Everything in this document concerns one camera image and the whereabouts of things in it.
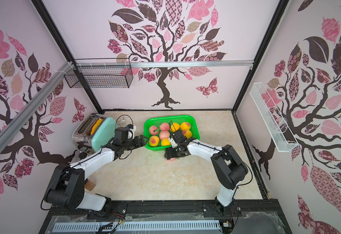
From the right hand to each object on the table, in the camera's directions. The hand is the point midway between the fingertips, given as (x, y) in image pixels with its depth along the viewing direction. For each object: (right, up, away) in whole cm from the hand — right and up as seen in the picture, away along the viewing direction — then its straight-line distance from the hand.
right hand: (170, 156), depth 89 cm
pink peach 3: (-4, +14, +8) cm, 16 cm away
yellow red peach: (-11, +9, +5) cm, 15 cm away
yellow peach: (-3, +9, +3) cm, 10 cm away
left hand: (-16, +9, 0) cm, 18 cm away
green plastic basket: (-9, +16, +12) cm, 22 cm away
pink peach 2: (+1, 0, -8) cm, 8 cm away
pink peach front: (-13, +16, +11) cm, 24 cm away
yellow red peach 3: (+12, +14, +7) cm, 20 cm away
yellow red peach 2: (+11, +19, +13) cm, 25 cm away
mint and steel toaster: (-47, +15, -4) cm, 49 cm away
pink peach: (-4, +19, +12) cm, 23 cm away
